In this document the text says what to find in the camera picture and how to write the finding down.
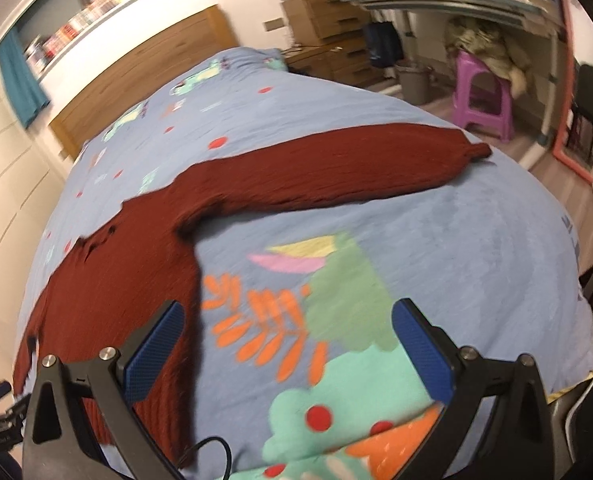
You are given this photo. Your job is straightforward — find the dark red knit sweater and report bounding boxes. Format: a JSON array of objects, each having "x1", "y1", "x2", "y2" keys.
[{"x1": 12, "y1": 124, "x2": 492, "y2": 460}]

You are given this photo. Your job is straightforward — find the white wardrobe doors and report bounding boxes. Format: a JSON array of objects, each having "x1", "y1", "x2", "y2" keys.
[{"x1": 0, "y1": 58, "x2": 68, "y2": 386}]

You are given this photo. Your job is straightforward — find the teal curtain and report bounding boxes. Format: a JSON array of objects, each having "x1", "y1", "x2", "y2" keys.
[{"x1": 0, "y1": 27, "x2": 50, "y2": 129}]

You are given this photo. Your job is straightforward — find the wooden headboard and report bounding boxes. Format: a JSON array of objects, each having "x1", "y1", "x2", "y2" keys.
[{"x1": 49, "y1": 6, "x2": 239, "y2": 158}]

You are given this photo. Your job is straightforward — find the grey waste bin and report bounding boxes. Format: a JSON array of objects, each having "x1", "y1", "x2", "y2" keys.
[{"x1": 394, "y1": 61, "x2": 433, "y2": 106}]

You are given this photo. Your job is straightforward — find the purple plastic stool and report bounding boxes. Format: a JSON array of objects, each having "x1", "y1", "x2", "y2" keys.
[{"x1": 453, "y1": 51, "x2": 515, "y2": 142}]

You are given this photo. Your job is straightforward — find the brown furry blanket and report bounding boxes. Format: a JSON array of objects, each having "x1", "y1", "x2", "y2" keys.
[{"x1": 444, "y1": 16, "x2": 536, "y2": 100}]

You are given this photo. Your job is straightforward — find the dark hanging bag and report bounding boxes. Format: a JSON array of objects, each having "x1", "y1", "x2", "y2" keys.
[{"x1": 363, "y1": 21, "x2": 404, "y2": 68}]

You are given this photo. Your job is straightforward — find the wooden drawer cabinet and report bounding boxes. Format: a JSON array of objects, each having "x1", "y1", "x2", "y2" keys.
[{"x1": 282, "y1": 0, "x2": 383, "y2": 87}]

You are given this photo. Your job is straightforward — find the row of books on shelf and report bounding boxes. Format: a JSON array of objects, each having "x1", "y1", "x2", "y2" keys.
[{"x1": 24, "y1": 0, "x2": 213, "y2": 74}]

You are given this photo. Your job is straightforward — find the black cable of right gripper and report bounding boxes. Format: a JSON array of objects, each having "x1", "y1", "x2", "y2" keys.
[{"x1": 176, "y1": 435, "x2": 234, "y2": 478}]

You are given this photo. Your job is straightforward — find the long wall desk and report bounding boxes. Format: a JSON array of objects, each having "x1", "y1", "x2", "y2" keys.
[{"x1": 342, "y1": 0, "x2": 574, "y2": 170}]

